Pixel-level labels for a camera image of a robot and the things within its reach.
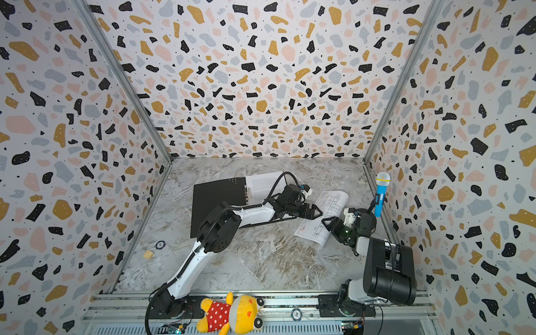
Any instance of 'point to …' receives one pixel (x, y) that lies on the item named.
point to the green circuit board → (172, 328)
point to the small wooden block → (148, 255)
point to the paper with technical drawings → (331, 204)
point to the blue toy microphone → (382, 180)
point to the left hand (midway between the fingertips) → (319, 211)
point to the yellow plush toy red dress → (241, 316)
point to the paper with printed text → (259, 185)
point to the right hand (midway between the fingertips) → (325, 220)
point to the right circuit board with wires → (350, 327)
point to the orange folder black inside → (210, 193)
